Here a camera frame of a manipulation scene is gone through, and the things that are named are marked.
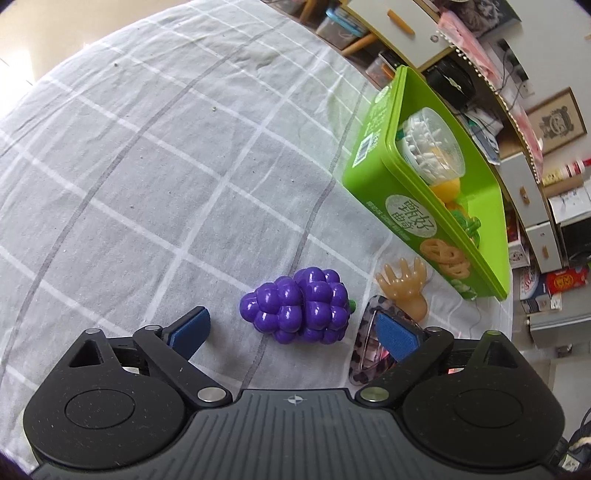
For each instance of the grey cat poster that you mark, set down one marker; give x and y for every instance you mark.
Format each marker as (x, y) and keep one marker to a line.
(489, 9)

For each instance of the white and red printed box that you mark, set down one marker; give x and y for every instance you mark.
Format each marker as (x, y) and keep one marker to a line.
(519, 249)

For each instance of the wide white cabinet drawer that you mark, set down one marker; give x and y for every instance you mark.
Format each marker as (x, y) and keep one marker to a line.
(425, 46)

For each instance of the amber rubber hand toy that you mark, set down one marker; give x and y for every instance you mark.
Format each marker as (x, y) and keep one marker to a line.
(406, 286)

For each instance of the pile of papers and bags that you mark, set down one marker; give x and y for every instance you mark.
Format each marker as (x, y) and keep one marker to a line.
(482, 134)

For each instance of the black carry case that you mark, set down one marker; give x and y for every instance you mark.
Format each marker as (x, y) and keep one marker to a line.
(450, 83)

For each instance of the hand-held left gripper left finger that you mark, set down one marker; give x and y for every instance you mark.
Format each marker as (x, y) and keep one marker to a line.
(191, 330)

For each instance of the framed cartoon picture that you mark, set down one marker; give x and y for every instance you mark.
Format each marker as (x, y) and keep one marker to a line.
(556, 122)

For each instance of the red carton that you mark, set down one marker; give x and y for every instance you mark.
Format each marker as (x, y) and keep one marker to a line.
(568, 281)

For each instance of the toy fruit with green leaves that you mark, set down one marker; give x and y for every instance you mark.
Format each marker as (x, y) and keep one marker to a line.
(467, 228)

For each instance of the grey checked blanket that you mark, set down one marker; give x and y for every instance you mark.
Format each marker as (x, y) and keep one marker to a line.
(161, 161)

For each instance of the grey curved cabinet drawer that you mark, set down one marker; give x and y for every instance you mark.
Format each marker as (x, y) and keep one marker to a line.
(524, 184)

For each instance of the clear cotton swab jar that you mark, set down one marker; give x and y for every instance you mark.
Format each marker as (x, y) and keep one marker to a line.
(429, 143)

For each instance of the clear storage box blue lid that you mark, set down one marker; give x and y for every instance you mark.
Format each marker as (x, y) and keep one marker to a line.
(344, 21)

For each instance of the small grey cabinet drawer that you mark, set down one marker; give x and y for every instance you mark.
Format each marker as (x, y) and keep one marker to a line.
(545, 249)

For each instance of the pink cloth with tassel trim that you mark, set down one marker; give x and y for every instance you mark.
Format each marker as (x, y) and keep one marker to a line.
(466, 41)

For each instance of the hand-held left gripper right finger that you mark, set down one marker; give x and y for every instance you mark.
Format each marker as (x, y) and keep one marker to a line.
(397, 337)

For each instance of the green plastic cookie box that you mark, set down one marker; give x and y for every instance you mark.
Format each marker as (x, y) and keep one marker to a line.
(383, 184)

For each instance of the purple toy grape bunch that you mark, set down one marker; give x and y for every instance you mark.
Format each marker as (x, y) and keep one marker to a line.
(300, 307)

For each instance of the clear storage box dark lid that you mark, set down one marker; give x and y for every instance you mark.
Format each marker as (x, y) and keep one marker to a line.
(381, 69)

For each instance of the long wooden cabinet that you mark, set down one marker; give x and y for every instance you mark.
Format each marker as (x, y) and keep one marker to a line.
(510, 138)

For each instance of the tortoiseshell hair claw clip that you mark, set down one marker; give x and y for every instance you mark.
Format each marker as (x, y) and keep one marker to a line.
(362, 332)

